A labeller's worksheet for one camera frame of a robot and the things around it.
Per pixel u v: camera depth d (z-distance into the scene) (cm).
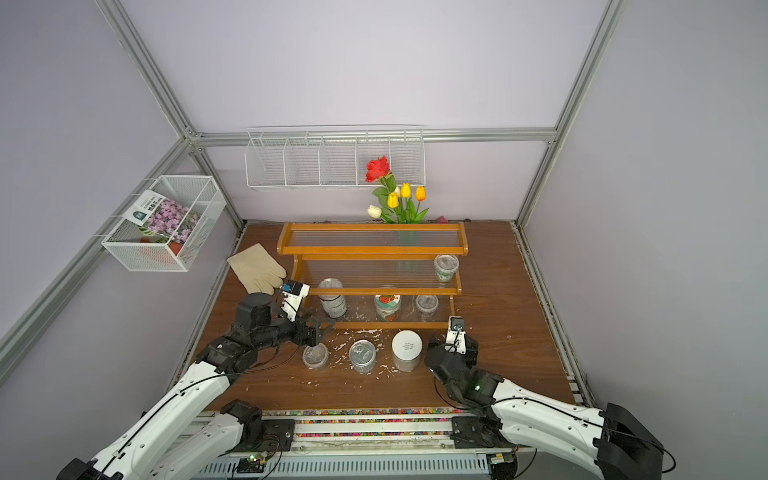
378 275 86
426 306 89
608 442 43
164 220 74
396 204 87
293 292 68
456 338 69
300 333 67
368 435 75
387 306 86
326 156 99
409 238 96
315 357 81
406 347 79
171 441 46
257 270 105
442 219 124
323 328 71
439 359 63
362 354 82
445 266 83
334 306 87
